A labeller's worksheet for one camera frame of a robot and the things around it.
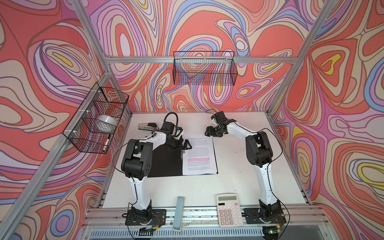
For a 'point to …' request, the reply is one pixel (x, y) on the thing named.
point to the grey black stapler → (148, 126)
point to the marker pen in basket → (106, 143)
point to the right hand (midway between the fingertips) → (210, 136)
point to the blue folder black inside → (165, 162)
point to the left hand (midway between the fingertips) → (187, 146)
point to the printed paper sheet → (200, 159)
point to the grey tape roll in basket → (105, 122)
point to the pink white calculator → (229, 210)
